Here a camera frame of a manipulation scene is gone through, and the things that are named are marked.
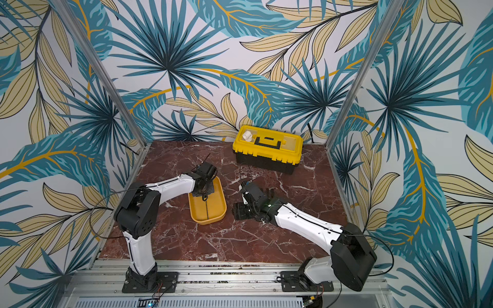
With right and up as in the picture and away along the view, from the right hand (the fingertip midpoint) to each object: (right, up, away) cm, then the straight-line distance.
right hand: (238, 209), depth 82 cm
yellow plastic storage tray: (-12, -2, +11) cm, 17 cm away
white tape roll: (+4, +33, +13) cm, 36 cm away
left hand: (-17, +6, +16) cm, 24 cm away
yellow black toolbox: (+17, +27, +14) cm, 35 cm away
